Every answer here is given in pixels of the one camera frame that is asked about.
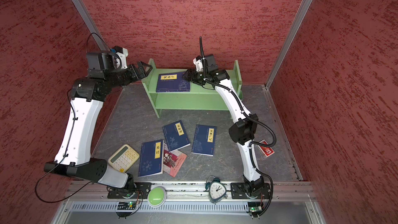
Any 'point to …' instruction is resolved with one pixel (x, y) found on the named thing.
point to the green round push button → (156, 196)
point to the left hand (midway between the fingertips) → (145, 73)
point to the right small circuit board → (255, 208)
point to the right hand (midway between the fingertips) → (185, 80)
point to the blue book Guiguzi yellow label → (172, 82)
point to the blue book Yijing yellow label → (152, 158)
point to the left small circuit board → (125, 206)
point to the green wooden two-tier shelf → (198, 98)
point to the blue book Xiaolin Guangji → (204, 140)
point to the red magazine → (172, 161)
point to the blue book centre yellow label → (175, 136)
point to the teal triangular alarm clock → (217, 190)
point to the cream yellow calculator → (124, 158)
